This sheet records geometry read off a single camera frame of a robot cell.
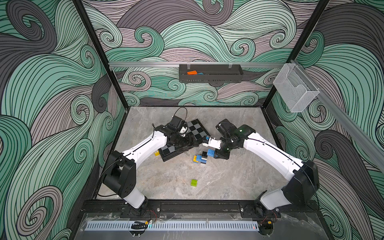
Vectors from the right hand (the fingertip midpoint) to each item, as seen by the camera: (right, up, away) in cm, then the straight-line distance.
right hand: (219, 151), depth 79 cm
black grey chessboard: (-10, +9, +21) cm, 25 cm away
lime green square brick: (-13, -18, +2) cm, 22 cm away
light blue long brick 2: (-10, -6, +8) cm, 14 cm away
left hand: (-13, +3, +1) cm, 14 cm away
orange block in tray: (-14, +47, +13) cm, 51 cm away
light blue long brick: (-5, 0, -2) cm, 5 cm away
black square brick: (-8, -2, +2) cm, 8 cm away
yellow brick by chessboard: (-37, -4, +13) cm, 39 cm away
